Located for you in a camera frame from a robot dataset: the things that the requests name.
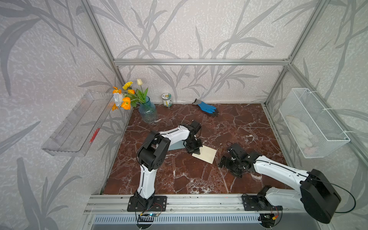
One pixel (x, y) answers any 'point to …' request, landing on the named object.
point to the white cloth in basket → (302, 133)
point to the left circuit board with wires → (152, 214)
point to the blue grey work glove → (206, 107)
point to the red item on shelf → (94, 135)
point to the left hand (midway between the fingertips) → (202, 152)
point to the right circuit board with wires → (268, 220)
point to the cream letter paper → (207, 154)
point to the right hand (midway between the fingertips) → (221, 167)
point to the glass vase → (148, 110)
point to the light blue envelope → (176, 145)
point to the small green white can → (166, 97)
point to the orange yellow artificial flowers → (123, 97)
